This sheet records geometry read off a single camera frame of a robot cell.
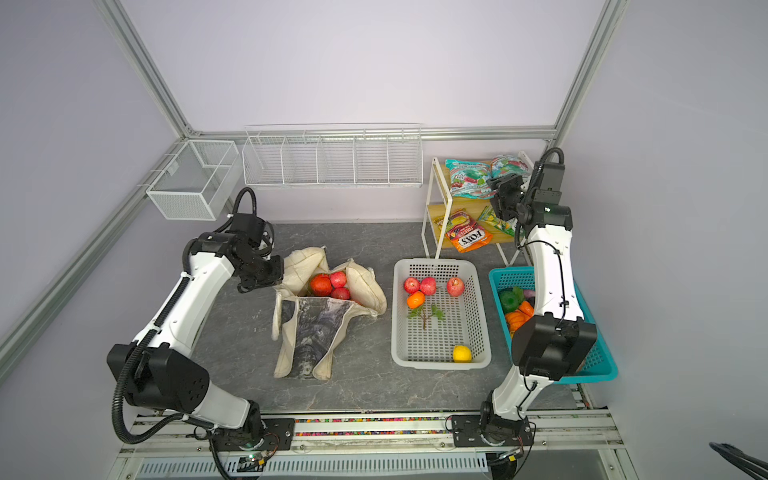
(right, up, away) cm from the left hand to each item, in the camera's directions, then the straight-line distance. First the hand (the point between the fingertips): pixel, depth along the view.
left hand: (281, 282), depth 79 cm
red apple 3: (+50, -3, +17) cm, 53 cm away
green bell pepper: (+66, -6, +11) cm, 67 cm away
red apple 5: (+13, -1, +14) cm, 19 cm away
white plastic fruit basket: (+42, -20, +8) cm, 47 cm away
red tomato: (+8, -2, +12) cm, 14 cm away
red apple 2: (+41, -3, +16) cm, 45 cm away
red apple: (+36, -3, +17) cm, 40 cm away
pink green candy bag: (+51, +28, +2) cm, 59 cm away
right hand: (+55, +26, -2) cm, 61 cm away
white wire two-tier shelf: (+43, +13, +16) cm, 48 cm away
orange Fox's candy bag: (+52, +14, +14) cm, 55 cm away
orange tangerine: (+37, -7, +13) cm, 40 cm away
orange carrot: (+72, -10, +14) cm, 74 cm away
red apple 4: (+14, -5, +14) cm, 21 cm away
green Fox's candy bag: (+62, +20, +19) cm, 68 cm away
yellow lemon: (+49, -20, +3) cm, 53 cm away
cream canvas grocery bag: (+8, -10, -3) cm, 13 cm away
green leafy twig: (+39, -11, +14) cm, 43 cm away
